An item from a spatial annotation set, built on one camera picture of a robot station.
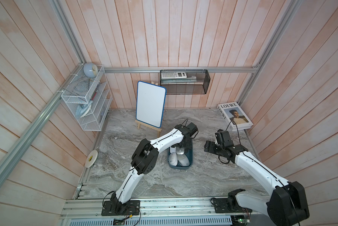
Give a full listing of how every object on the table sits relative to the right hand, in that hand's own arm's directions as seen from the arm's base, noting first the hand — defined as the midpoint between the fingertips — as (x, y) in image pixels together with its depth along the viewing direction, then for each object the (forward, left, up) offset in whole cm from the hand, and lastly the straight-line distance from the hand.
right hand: (210, 145), depth 87 cm
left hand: (+1, +17, -5) cm, 18 cm away
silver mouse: (-2, +19, -4) cm, 19 cm away
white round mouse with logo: (-7, +23, -5) cm, 25 cm away
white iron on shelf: (+11, +77, +21) cm, 81 cm away
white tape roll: (-6, +79, -9) cm, 79 cm away
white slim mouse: (0, +23, -6) cm, 24 cm away
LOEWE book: (+31, -27, -6) cm, 41 cm away
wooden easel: (+13, +34, -1) cm, 37 cm away
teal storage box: (-3, +12, -7) cm, 15 cm away
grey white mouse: (-7, +17, -6) cm, 19 cm away
